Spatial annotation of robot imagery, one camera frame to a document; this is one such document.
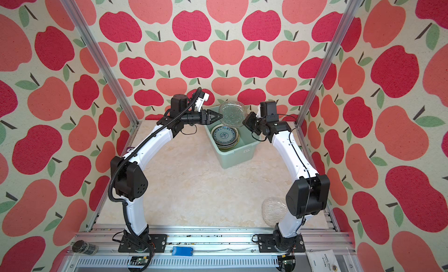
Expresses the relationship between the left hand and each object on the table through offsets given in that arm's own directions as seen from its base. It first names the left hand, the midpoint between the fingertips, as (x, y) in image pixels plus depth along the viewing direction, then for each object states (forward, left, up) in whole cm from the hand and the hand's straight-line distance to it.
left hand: (222, 118), depth 78 cm
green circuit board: (-50, +35, -35) cm, 70 cm away
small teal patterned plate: (+14, -2, -28) cm, 32 cm away
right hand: (+3, -12, -4) cm, 13 cm away
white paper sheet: (-51, -40, -31) cm, 72 cm away
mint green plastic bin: (-6, -12, -21) cm, 25 cm away
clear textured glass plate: (-31, -25, -33) cm, 52 cm away
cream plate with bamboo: (+6, -4, -30) cm, 31 cm away
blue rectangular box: (-47, +17, -30) cm, 58 cm away
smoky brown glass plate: (+8, -6, -4) cm, 11 cm away
